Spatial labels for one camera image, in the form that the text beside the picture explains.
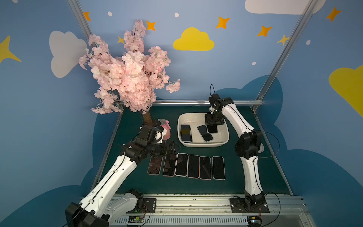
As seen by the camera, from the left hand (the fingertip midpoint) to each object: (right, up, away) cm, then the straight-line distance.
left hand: (174, 147), depth 73 cm
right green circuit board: (+42, -39, 0) cm, 57 cm away
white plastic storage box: (+14, +15, +39) cm, 44 cm away
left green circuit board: (-20, -37, -1) cm, 42 cm away
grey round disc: (+60, -5, +24) cm, 65 cm away
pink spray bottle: (-7, +11, +18) cm, 23 cm away
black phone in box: (+7, +3, +29) cm, 30 cm away
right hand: (+24, +13, +23) cm, 36 cm away
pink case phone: (+11, -16, +17) cm, 26 cm away
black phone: (+20, +6, +34) cm, 40 cm away
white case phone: (+4, -14, +15) cm, 21 cm away
